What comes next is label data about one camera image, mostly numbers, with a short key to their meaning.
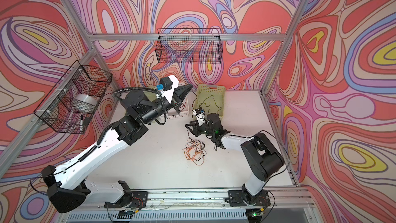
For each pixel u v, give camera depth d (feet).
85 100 2.39
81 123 2.36
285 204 2.42
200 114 2.52
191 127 2.64
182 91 1.63
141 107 1.38
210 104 3.65
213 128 2.31
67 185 1.26
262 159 1.52
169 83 1.39
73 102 2.27
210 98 3.77
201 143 2.96
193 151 2.92
